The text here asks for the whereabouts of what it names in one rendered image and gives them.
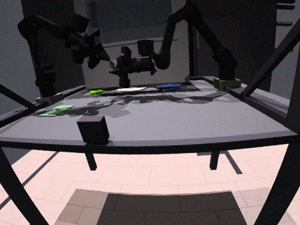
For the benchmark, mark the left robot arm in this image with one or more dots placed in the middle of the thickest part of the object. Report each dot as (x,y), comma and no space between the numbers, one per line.
(28,29)

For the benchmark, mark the flat green block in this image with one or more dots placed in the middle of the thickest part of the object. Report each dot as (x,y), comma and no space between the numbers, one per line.
(96,91)

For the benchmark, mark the light green flat sheet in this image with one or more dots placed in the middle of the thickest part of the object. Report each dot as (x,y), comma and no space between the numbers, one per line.
(55,111)

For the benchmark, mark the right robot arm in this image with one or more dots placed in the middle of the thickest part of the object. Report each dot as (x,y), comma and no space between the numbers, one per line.
(191,14)

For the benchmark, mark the grey tapered cylinder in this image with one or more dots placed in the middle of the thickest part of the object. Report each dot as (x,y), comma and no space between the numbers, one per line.
(112,64)

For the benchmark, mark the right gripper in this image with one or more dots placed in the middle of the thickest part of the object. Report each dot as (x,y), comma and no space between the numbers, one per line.
(124,81)

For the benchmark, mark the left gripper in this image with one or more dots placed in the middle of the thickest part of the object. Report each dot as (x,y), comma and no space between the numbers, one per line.
(94,50)

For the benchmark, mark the grey wall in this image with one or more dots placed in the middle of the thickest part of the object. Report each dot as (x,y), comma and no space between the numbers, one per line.
(178,70)

